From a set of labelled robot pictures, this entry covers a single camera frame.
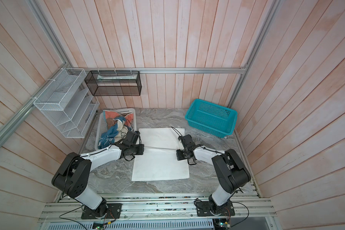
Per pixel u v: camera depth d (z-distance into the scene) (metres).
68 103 0.73
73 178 0.47
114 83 1.05
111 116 1.07
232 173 0.47
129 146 0.71
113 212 0.73
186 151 0.73
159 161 0.89
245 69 0.93
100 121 1.01
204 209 0.74
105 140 0.84
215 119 1.14
